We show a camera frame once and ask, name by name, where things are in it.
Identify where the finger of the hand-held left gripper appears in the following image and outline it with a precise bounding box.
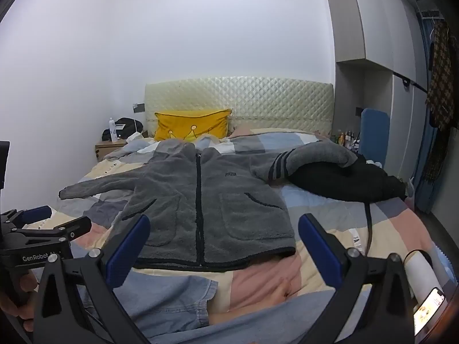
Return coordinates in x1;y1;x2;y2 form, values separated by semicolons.
7;216;93;249
0;205;53;230

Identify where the blue denim garment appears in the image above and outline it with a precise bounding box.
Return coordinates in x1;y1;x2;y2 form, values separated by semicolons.
77;270;219;330

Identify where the grey white wardrobe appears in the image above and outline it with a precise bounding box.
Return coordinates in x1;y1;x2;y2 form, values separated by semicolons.
323;0;431;187

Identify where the black strap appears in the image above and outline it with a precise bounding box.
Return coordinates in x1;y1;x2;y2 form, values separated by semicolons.
362;201;374;257

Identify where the white cylinder roll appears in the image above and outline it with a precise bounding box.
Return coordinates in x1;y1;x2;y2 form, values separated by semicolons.
404;250;440;300

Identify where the black clothes rail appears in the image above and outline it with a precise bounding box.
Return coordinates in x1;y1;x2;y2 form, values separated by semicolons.
394;73;430;94

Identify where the wooden nightstand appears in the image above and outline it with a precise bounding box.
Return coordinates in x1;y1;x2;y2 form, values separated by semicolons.
95;131;148;162

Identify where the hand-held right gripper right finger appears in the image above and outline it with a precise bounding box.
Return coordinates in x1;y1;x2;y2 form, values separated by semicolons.
298;214;427;344

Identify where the grey fleece zip jacket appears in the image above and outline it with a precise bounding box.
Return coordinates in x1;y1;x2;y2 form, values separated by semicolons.
58;139;359;271

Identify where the blue padded board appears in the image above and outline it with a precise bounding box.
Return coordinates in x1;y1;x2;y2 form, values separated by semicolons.
359;107;391;173

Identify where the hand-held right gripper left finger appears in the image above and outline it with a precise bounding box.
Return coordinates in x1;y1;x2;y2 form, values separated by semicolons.
33;214;151;344

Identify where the light blue zigzag-edged cloth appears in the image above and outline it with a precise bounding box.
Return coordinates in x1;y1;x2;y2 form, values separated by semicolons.
428;240;459;294

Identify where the person's left hand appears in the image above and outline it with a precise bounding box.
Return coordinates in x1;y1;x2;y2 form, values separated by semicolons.
0;271;38;321

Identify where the cream quilted headboard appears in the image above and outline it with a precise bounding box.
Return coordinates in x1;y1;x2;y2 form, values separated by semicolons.
144;76;335;140

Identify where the black garment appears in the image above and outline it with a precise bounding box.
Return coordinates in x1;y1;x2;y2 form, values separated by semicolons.
287;153;407;203

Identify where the patchwork bed quilt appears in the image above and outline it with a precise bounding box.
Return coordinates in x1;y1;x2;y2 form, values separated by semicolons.
59;127;459;344

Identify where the row of toiletry bottles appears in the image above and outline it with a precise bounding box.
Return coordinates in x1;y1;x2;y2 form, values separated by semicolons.
330;129;361;149

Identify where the black bag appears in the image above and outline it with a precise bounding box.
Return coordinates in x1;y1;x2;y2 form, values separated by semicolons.
101;117;144;142

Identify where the smartphone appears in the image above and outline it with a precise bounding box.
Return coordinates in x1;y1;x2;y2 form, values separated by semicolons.
413;287;446;337

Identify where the dark patterned hanging garment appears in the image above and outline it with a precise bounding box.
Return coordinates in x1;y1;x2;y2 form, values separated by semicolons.
424;19;459;187

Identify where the blue grey cloth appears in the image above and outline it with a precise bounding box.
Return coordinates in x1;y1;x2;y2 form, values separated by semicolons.
143;288;345;344

